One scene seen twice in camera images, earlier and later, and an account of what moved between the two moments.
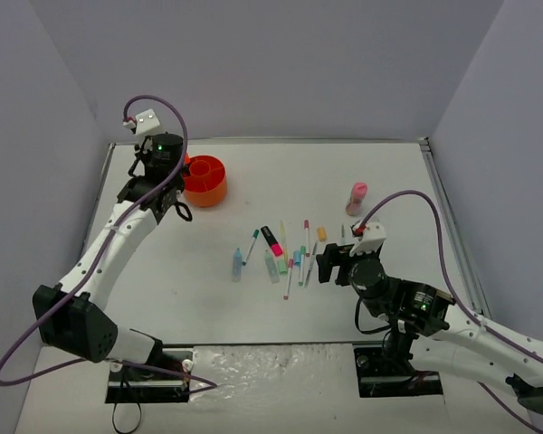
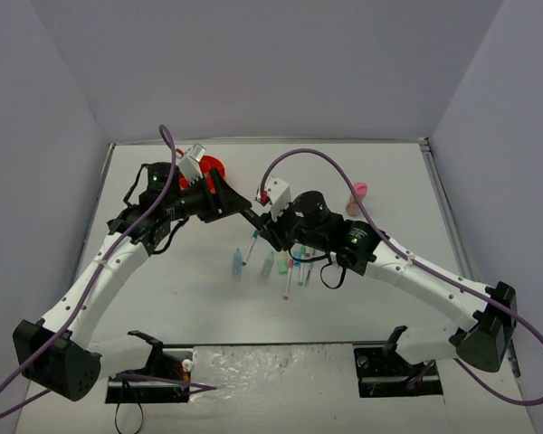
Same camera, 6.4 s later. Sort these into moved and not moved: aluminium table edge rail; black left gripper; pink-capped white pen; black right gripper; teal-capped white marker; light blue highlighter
Moved: black left gripper; black right gripper
Not moved: pink-capped white pen; light blue highlighter; teal-capped white marker; aluminium table edge rail
